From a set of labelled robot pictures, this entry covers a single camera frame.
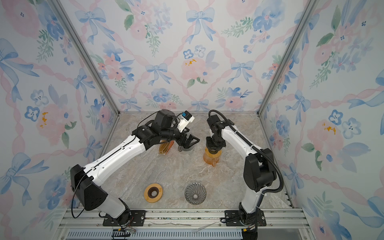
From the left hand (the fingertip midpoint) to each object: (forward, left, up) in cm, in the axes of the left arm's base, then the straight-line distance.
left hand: (194, 133), depth 72 cm
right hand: (+4, -11, -18) cm, 22 cm away
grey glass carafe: (+8, +8, -27) cm, 29 cm away
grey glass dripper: (-20, -1, -27) cm, 34 cm away
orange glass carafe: (-2, -10, -21) cm, 23 cm away
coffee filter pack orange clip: (+7, +18, -23) cm, 31 cm away
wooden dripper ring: (-19, +22, -29) cm, 41 cm away
